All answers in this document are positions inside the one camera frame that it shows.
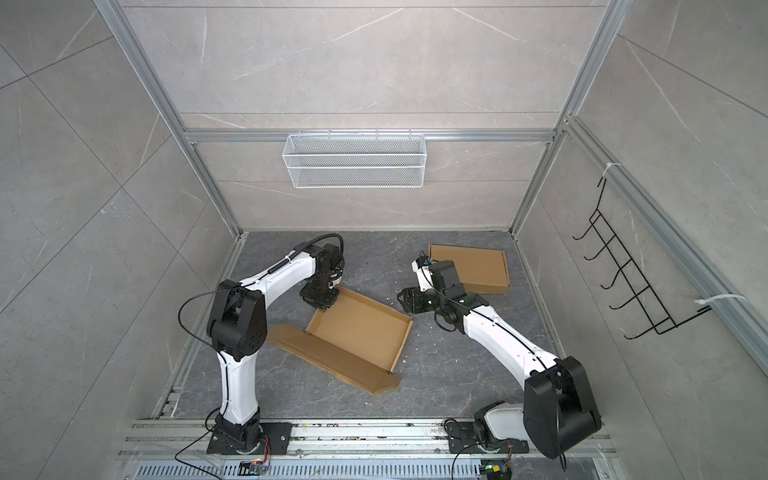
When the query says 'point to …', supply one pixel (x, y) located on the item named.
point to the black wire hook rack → (628, 280)
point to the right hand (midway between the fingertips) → (408, 292)
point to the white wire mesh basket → (354, 161)
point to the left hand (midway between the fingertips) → (323, 301)
